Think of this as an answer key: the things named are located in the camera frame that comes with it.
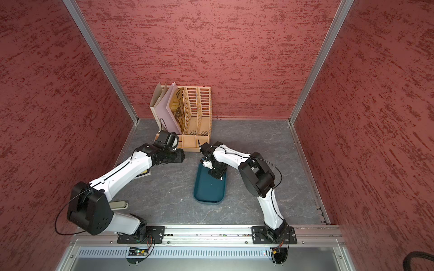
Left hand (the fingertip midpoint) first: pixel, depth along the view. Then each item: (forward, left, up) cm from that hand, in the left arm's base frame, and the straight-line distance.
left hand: (179, 159), depth 86 cm
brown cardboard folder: (+32, +14, +17) cm, 39 cm away
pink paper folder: (+32, +16, -4) cm, 36 cm away
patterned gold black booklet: (+31, +5, +7) cm, 32 cm away
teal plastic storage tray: (-11, -15, -12) cm, 22 cm away
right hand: (-4, -22, -11) cm, 25 cm away
